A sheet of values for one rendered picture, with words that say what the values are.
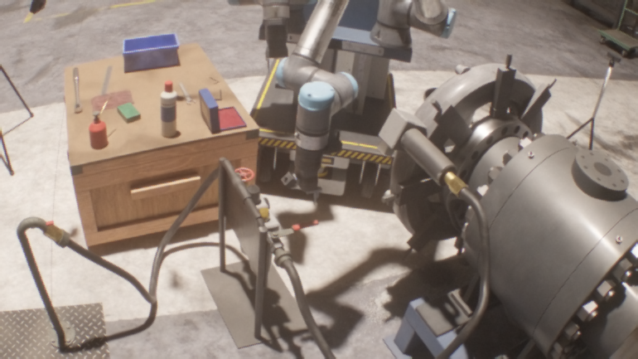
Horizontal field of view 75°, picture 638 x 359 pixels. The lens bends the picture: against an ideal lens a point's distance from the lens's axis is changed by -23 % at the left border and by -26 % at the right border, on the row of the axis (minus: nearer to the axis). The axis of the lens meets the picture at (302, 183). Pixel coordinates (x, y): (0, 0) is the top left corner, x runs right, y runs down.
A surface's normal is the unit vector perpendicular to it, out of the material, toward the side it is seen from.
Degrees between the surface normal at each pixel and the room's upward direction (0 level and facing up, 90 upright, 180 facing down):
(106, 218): 90
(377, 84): 90
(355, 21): 90
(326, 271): 0
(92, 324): 0
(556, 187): 33
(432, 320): 0
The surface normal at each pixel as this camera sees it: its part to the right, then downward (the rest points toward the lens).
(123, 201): 0.43, 0.58
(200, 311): 0.10, -0.79
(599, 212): -0.26, -0.65
